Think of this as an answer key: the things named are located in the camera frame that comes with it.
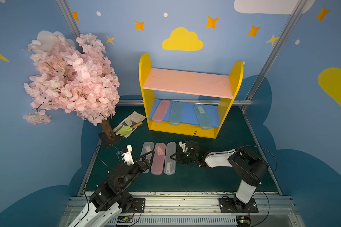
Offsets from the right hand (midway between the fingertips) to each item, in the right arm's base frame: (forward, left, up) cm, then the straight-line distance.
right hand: (171, 156), depth 88 cm
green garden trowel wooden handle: (+21, +36, -4) cm, 41 cm away
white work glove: (+33, +32, -4) cm, 46 cm away
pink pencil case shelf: (+29, +9, +11) cm, 32 cm away
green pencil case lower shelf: (+29, -1, +9) cm, 30 cm away
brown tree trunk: (+13, +43, +8) cm, 46 cm away
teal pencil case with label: (+26, -21, +8) cm, 34 cm away
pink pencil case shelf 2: (-5, +9, -3) cm, 10 cm away
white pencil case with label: (-6, +1, -1) cm, 6 cm away
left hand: (-7, +10, +19) cm, 23 cm away
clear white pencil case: (+7, +17, -3) cm, 18 cm away
